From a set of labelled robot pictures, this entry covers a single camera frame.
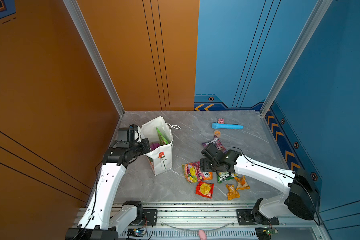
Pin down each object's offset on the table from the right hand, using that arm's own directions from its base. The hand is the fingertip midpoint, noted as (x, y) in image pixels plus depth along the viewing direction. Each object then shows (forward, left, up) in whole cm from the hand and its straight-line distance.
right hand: (204, 167), depth 81 cm
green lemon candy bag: (-2, -11, -7) cm, 13 cm away
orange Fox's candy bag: (-1, +6, -5) cm, 8 cm away
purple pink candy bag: (+19, -10, -5) cm, 22 cm away
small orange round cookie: (+29, -13, -7) cm, 33 cm away
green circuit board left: (-28, +34, -9) cm, 45 cm away
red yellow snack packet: (-9, 0, -7) cm, 12 cm away
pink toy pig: (+40, -16, -6) cm, 43 cm away
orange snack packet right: (-6, -22, -8) cm, 24 cm away
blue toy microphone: (+33, -11, -4) cm, 35 cm away
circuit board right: (-28, -28, -11) cm, 41 cm away
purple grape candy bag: (+11, +28, +6) cm, 31 cm away
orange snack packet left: (-11, -15, -8) cm, 20 cm away
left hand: (+7, +29, +14) cm, 33 cm away
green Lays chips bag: (+10, +22, +12) cm, 27 cm away
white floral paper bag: (+1, +23, +8) cm, 24 cm away
